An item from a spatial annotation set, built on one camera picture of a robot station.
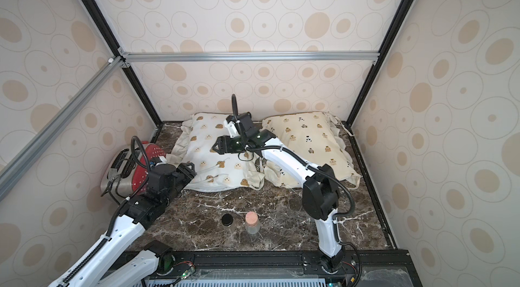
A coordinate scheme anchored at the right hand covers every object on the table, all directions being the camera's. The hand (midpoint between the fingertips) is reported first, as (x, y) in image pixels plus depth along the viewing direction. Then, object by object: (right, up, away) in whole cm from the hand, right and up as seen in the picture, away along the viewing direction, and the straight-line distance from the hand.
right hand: (230, 144), depth 84 cm
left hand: (-11, -8, -7) cm, 16 cm away
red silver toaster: (-41, -11, -3) cm, 42 cm away
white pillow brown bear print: (-21, +2, +18) cm, 28 cm away
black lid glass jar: (0, -28, -8) cm, 29 cm away
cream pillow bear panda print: (+39, +4, +16) cm, 42 cm away
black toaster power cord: (-45, -16, -7) cm, 48 cm away
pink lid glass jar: (+10, -29, -10) cm, 32 cm away
